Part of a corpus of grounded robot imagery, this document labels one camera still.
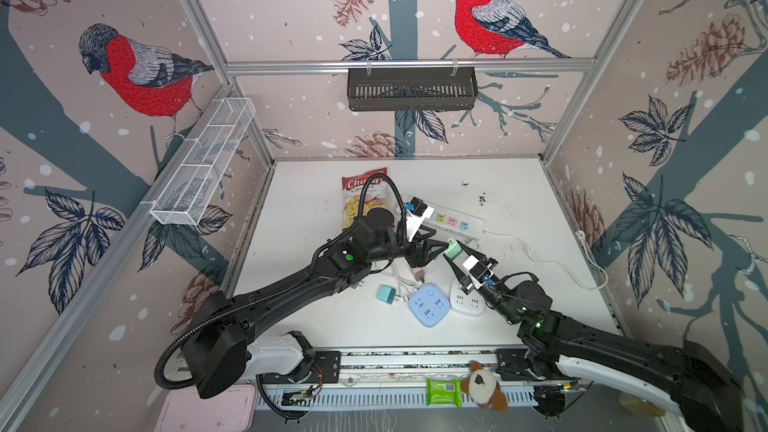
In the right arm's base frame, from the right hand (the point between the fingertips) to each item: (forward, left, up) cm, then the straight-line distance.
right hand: (451, 251), depth 71 cm
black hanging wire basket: (+59, +10, +9) cm, 60 cm away
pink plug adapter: (+3, +8, -19) cm, 21 cm away
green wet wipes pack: (-26, +1, -22) cm, 34 cm away
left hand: (0, +3, +4) cm, 5 cm away
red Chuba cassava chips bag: (+31, +21, -16) cm, 41 cm away
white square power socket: (-5, -4, -20) cm, 21 cm away
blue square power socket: (-6, +4, -20) cm, 21 cm away
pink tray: (-33, +60, -17) cm, 71 cm away
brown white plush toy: (-25, -8, -20) cm, 33 cm away
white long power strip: (+22, -3, -20) cm, 29 cm away
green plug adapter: (-1, 0, +2) cm, 2 cm away
